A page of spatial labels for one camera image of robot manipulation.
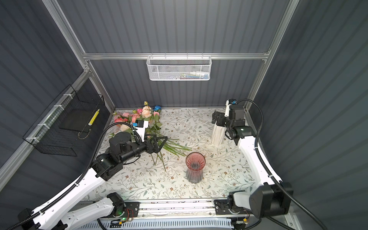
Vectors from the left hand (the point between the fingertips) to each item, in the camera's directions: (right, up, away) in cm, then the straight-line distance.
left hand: (162, 136), depth 66 cm
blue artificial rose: (-13, +18, +49) cm, 54 cm away
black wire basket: (-52, +8, +9) cm, 53 cm away
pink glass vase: (+16, -14, +5) cm, 21 cm away
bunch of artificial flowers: (-18, +13, +39) cm, 45 cm away
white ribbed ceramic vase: (+31, -1, +22) cm, 38 cm away
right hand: (+31, +10, +13) cm, 35 cm away
